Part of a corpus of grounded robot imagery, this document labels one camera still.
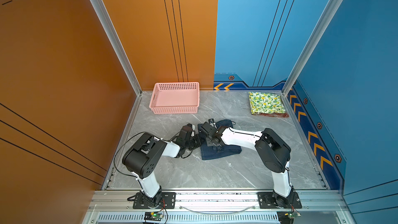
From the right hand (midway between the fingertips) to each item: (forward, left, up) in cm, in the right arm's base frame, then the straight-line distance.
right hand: (211, 140), depth 94 cm
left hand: (0, +3, +1) cm, 3 cm away
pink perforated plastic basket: (+35, +26, +1) cm, 43 cm away
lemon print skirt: (+25, -36, +5) cm, 44 cm away
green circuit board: (-38, +28, -1) cm, 47 cm away
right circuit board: (-38, -34, -2) cm, 51 cm away
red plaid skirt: (+18, -47, 0) cm, 50 cm away
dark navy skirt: (-9, +1, +3) cm, 10 cm away
